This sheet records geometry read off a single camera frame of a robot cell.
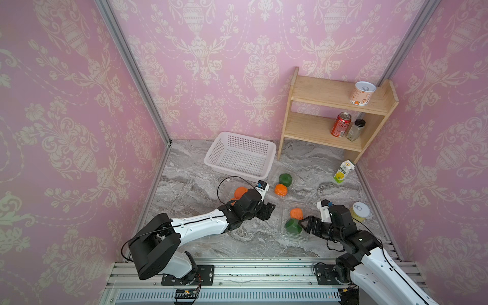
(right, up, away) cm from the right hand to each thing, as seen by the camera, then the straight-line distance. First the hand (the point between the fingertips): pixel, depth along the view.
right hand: (305, 224), depth 80 cm
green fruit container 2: (-5, -1, 0) cm, 5 cm away
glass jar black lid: (+25, +40, +7) cm, 48 cm away
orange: (-29, +12, -14) cm, 35 cm away
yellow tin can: (+26, +4, +5) cm, 27 cm away
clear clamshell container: (0, +10, +18) cm, 21 cm away
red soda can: (+19, +43, +7) cm, 48 cm away
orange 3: (-2, +3, +5) cm, 6 cm away
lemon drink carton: (+24, +23, +14) cm, 36 cm away
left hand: (-14, +7, +2) cm, 16 cm away
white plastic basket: (-28, +29, +33) cm, 52 cm away
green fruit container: (-5, +17, +15) cm, 24 cm away
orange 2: (-8, +12, +14) cm, 20 cm away
